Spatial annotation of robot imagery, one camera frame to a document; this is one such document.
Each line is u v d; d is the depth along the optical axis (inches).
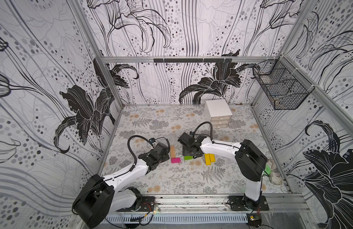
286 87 34.7
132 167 20.5
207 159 34.6
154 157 25.5
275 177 30.8
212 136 24.3
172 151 36.0
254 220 27.5
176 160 34.8
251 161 19.6
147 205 28.4
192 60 35.2
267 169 31.5
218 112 37.7
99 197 15.6
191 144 25.6
